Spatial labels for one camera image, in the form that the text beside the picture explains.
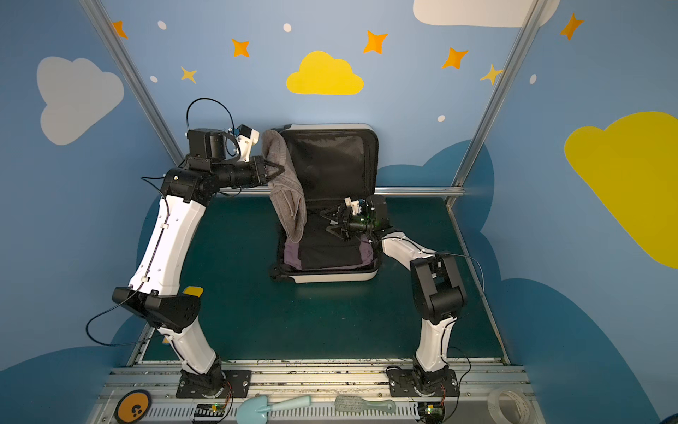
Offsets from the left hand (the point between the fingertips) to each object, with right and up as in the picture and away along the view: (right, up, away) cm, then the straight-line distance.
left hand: (279, 166), depth 70 cm
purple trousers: (-1, -27, +25) cm, 37 cm away
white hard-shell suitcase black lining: (+14, +7, +26) cm, 31 cm away
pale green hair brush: (+19, -64, +1) cm, 67 cm away
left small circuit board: (-21, -68, +3) cm, 71 cm away
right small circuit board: (+42, -69, +4) cm, 81 cm away
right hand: (+11, -14, +15) cm, 23 cm away
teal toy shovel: (-6, -65, 0) cm, 66 cm away
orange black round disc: (-40, -65, +1) cm, 77 cm away
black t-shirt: (+9, -25, +28) cm, 38 cm away
